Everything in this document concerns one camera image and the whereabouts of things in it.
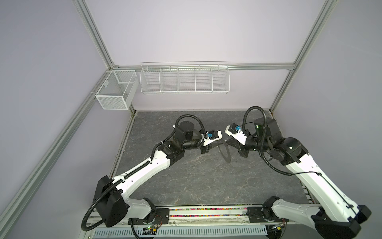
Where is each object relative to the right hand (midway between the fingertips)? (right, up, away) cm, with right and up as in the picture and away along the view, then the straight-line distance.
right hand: (229, 139), depth 67 cm
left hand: (-4, 0, +1) cm, 4 cm away
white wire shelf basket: (-21, +38, +30) cm, 53 cm away
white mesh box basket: (-69, +31, +34) cm, 83 cm away
